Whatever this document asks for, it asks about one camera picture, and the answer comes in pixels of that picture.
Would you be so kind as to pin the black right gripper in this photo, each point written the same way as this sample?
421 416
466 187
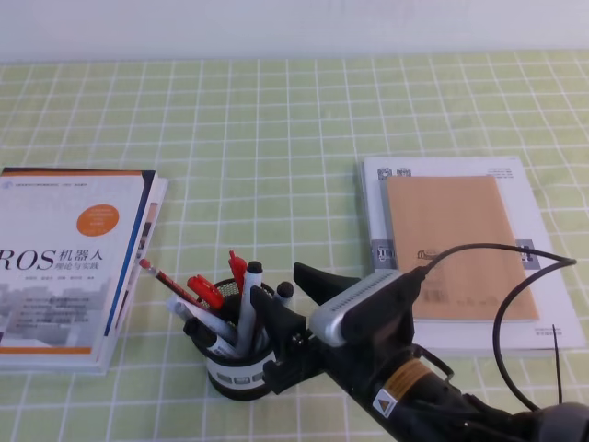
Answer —
358 369

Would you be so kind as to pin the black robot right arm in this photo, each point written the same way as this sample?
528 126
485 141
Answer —
418 402

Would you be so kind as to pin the red pen upright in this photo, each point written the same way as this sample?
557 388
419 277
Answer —
238 267

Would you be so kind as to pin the white grey pen lying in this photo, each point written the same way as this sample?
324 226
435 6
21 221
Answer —
185 311

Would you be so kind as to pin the black mesh pen holder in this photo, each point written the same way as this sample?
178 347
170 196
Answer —
240 379

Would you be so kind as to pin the red clip pen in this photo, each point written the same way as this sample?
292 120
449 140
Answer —
206 291

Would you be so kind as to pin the grey marker black cap right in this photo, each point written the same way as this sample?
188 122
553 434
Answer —
283 295

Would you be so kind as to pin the grey marker black cap tall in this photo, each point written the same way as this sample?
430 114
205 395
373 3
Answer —
247 314

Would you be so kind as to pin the white marker black cap low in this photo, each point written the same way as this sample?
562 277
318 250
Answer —
206 339

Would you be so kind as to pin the red pencil with eraser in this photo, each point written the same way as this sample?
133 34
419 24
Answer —
167 281

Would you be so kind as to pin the green checkered tablecloth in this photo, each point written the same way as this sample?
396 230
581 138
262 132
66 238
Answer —
262 157

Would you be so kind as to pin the tan kraft notebook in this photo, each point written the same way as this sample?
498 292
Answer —
432 214

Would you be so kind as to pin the white book under ROS textbook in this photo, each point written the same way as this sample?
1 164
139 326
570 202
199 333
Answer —
133 276

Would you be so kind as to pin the white ROS textbook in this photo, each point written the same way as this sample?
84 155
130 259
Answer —
60 258

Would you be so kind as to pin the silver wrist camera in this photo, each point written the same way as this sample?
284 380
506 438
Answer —
362 310

